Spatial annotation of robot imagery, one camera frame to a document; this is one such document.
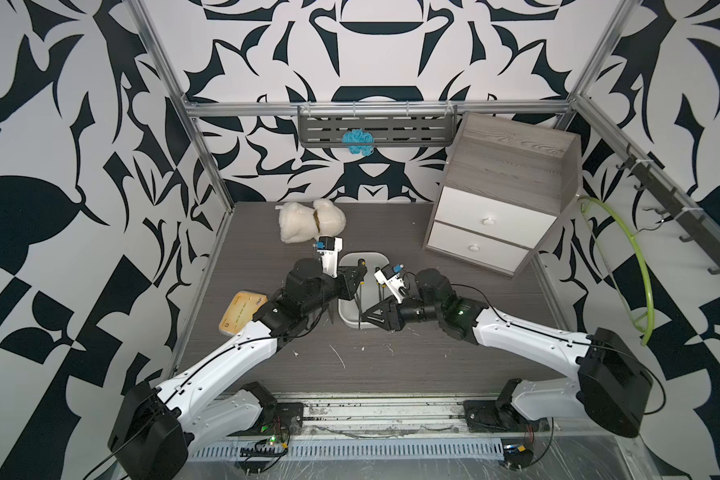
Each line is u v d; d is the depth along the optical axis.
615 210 0.77
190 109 0.91
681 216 0.59
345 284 0.65
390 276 0.69
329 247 0.66
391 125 0.94
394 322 0.66
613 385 0.42
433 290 0.62
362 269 0.74
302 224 0.99
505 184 0.83
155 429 0.38
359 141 0.91
